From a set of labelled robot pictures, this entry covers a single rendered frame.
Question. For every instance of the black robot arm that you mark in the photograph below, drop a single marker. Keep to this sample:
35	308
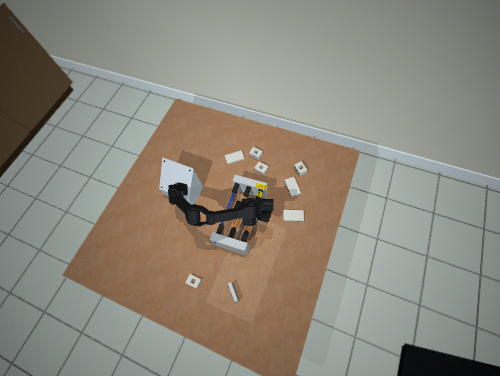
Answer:
249	209

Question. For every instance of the white flat bar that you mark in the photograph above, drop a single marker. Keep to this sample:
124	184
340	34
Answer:
233	292

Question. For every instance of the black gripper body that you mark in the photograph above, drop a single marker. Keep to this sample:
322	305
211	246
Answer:
265	215

